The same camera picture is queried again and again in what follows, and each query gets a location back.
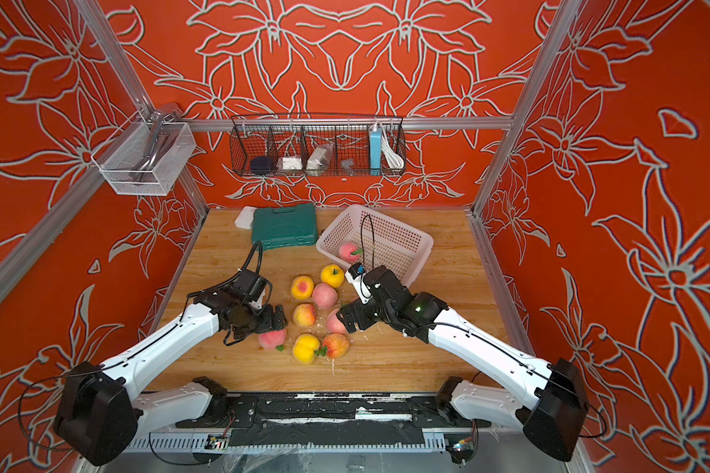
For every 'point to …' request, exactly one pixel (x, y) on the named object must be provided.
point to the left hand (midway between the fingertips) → (273, 323)
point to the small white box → (245, 218)
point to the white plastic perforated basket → (383, 240)
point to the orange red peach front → (337, 345)
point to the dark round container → (260, 165)
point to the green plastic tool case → (285, 226)
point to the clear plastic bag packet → (320, 159)
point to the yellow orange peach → (305, 314)
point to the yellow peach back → (333, 275)
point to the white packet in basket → (292, 163)
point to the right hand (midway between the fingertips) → (344, 308)
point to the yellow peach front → (304, 348)
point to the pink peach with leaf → (333, 324)
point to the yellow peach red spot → (302, 288)
